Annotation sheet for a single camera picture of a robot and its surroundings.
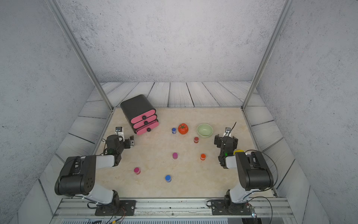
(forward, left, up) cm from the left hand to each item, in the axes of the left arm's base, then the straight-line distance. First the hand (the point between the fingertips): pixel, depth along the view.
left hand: (128, 135), depth 95 cm
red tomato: (+6, -37, -2) cm, 38 cm away
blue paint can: (-27, -28, -5) cm, 39 cm away
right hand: (-2, -67, +2) cm, 67 cm away
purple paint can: (-13, -32, -6) cm, 34 cm away
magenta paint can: (-22, -9, -5) cm, 24 cm away
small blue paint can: (+7, -31, -5) cm, 32 cm away
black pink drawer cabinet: (+11, -10, +11) cm, 18 cm away
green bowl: (+6, -53, -3) cm, 53 cm away
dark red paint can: (-1, -46, -5) cm, 47 cm away
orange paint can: (-14, -49, -4) cm, 52 cm away
